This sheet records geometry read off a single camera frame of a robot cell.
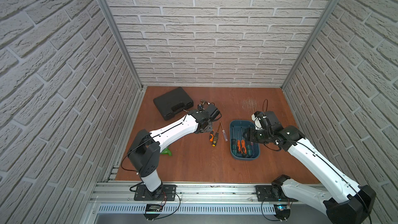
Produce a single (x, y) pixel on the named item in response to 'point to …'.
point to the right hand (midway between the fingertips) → (248, 135)
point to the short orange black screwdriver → (211, 136)
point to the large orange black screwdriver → (244, 150)
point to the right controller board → (282, 211)
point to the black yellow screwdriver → (215, 138)
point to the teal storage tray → (238, 124)
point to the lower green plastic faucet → (167, 151)
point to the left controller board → (153, 207)
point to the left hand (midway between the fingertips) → (208, 125)
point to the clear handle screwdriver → (224, 132)
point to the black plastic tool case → (172, 102)
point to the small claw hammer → (203, 102)
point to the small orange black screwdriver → (238, 144)
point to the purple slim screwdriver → (251, 144)
